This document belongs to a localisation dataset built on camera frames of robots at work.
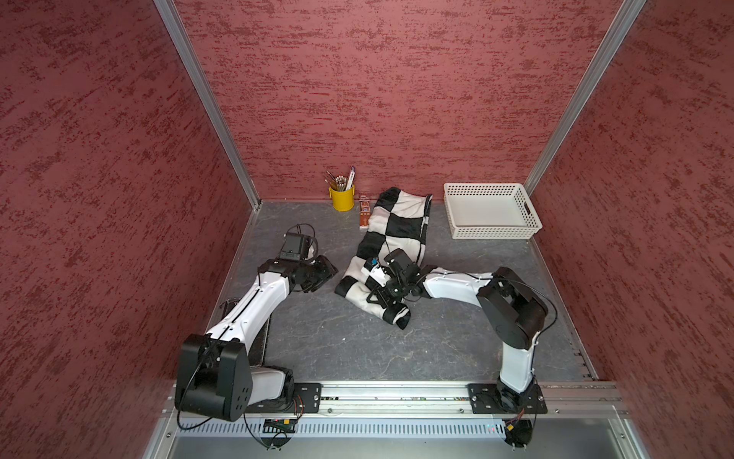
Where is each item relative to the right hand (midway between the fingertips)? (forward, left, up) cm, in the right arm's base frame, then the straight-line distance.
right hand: (371, 302), depth 90 cm
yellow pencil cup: (+45, +11, +2) cm, 46 cm away
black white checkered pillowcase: (+33, -11, +1) cm, 35 cm away
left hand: (+4, +11, +9) cm, 15 cm away
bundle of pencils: (+41, +11, +15) cm, 45 cm away
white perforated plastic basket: (+41, -51, -3) cm, 65 cm away
